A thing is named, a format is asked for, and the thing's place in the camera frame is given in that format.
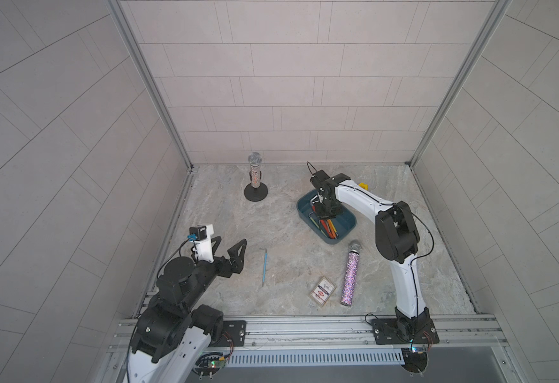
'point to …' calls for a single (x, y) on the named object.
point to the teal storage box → (345, 223)
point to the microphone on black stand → (255, 191)
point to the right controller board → (415, 359)
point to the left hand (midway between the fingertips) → (238, 238)
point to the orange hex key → (331, 227)
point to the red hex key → (324, 224)
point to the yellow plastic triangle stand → (363, 185)
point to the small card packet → (323, 292)
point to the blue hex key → (264, 266)
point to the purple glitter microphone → (354, 248)
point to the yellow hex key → (334, 227)
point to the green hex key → (311, 219)
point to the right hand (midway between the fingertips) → (323, 216)
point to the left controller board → (208, 364)
